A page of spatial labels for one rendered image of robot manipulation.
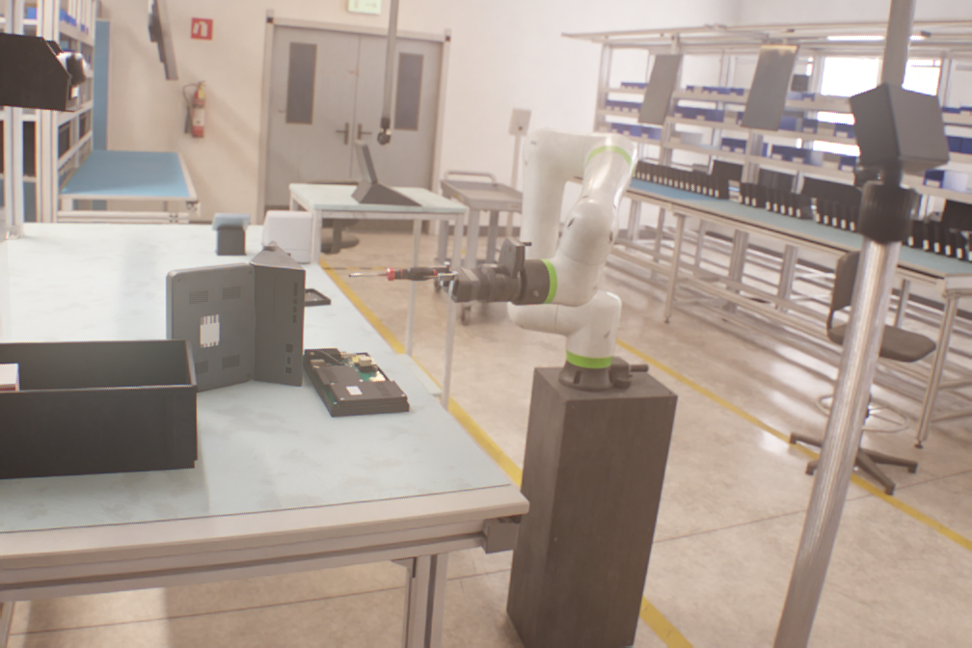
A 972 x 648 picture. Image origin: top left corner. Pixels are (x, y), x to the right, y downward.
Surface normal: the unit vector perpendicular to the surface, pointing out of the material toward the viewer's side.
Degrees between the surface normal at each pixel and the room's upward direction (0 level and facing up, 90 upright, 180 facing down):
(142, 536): 0
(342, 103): 90
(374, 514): 0
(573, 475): 90
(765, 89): 79
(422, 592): 90
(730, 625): 0
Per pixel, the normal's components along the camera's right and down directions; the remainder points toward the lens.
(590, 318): -0.21, 0.17
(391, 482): 0.09, -0.97
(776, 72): -0.87, -0.17
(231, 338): 0.74, 0.21
